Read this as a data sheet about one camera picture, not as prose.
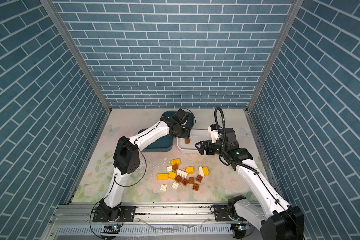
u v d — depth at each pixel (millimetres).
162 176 861
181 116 752
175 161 920
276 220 373
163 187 823
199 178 847
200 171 861
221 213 740
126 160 544
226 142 584
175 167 886
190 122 1064
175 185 825
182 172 854
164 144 932
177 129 706
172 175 847
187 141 992
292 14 733
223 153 576
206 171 866
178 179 847
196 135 1050
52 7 706
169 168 889
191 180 839
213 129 694
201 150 693
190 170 869
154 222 725
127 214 734
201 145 680
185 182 840
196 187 814
